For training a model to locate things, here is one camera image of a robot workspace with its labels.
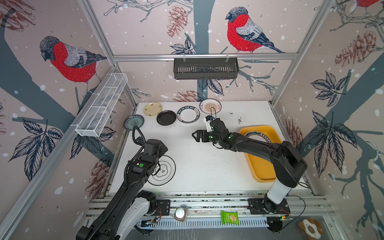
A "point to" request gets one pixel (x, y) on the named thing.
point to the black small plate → (166, 117)
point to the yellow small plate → (152, 108)
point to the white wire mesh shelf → (97, 114)
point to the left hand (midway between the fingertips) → (157, 147)
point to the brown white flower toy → (311, 228)
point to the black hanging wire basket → (203, 69)
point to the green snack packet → (229, 217)
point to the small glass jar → (179, 214)
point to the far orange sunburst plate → (206, 105)
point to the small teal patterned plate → (137, 120)
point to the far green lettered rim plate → (188, 114)
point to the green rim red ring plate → (258, 135)
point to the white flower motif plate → (164, 172)
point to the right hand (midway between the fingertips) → (197, 135)
